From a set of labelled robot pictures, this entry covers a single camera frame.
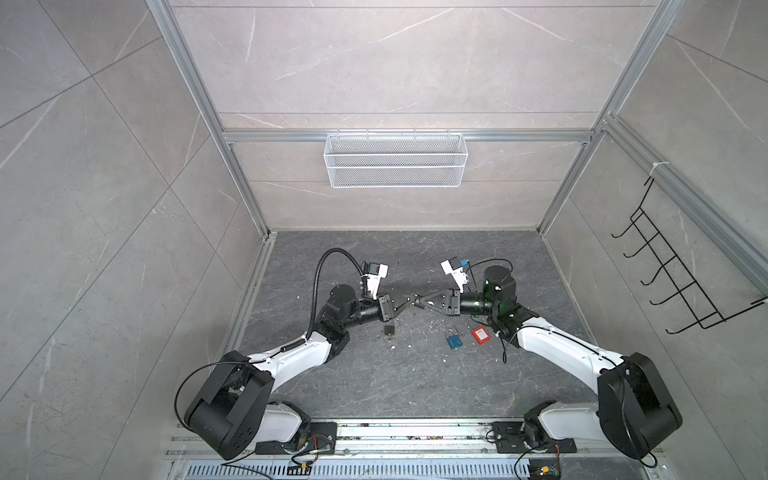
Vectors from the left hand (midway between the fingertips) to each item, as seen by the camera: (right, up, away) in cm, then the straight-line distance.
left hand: (416, 298), depth 73 cm
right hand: (+1, -1, +2) cm, 2 cm away
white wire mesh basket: (-17, +43, +28) cm, 54 cm away
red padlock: (+21, -14, +16) cm, 29 cm away
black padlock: (-7, -13, +20) cm, 25 cm away
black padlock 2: (0, -1, 0) cm, 1 cm away
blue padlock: (+13, -16, +17) cm, 27 cm away
